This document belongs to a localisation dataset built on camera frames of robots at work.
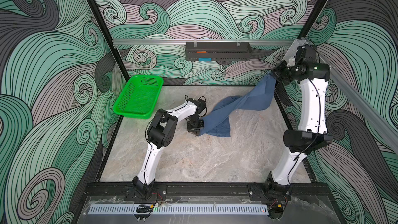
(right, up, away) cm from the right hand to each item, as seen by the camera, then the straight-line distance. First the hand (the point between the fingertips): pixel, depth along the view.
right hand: (273, 72), depth 75 cm
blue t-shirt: (-26, -30, +19) cm, 44 cm away
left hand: (-36, -34, +18) cm, 53 cm away
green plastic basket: (-81, -12, +39) cm, 91 cm away
